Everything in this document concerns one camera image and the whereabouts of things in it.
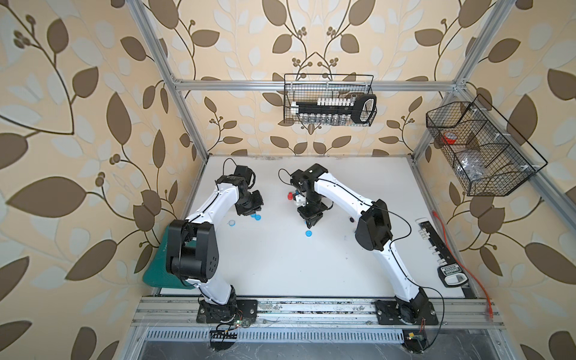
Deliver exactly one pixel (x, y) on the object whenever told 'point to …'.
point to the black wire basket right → (488, 155)
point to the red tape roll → (449, 138)
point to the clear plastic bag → (472, 166)
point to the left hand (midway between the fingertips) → (256, 205)
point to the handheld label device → (450, 274)
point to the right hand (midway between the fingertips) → (311, 223)
